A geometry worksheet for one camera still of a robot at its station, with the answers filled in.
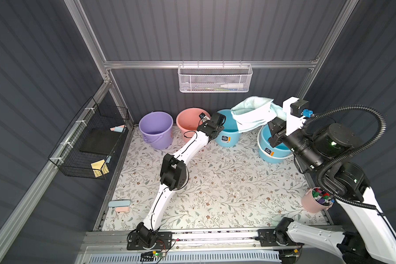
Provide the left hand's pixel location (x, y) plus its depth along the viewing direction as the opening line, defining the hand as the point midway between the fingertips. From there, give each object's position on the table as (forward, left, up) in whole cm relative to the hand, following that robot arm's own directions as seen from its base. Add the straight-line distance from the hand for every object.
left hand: (221, 126), depth 96 cm
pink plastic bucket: (+10, +20, -4) cm, 23 cm away
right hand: (-31, -8, +38) cm, 49 cm away
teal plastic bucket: (-4, -5, -4) cm, 8 cm away
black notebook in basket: (-20, +58, +13) cm, 62 cm away
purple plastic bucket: (+7, +41, -7) cm, 42 cm away
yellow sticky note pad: (-37, +50, +16) cm, 64 cm away
